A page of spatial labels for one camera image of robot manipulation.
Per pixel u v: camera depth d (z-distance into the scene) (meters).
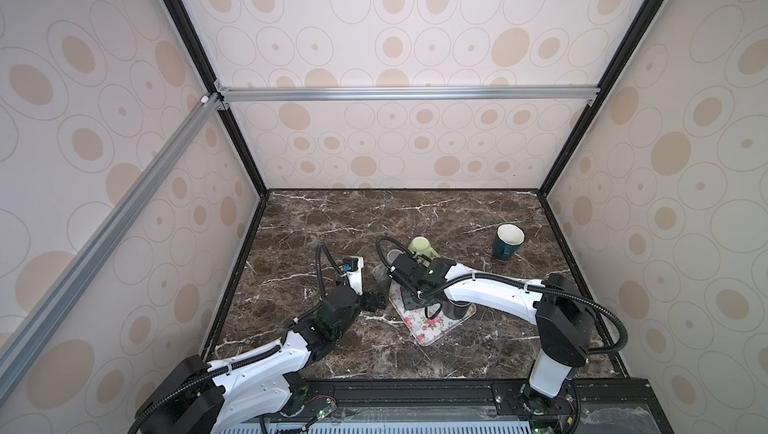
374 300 0.71
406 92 0.96
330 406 0.71
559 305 0.51
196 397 0.41
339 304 0.60
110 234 0.55
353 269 0.69
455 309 0.85
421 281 0.61
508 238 0.97
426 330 0.85
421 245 0.92
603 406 0.73
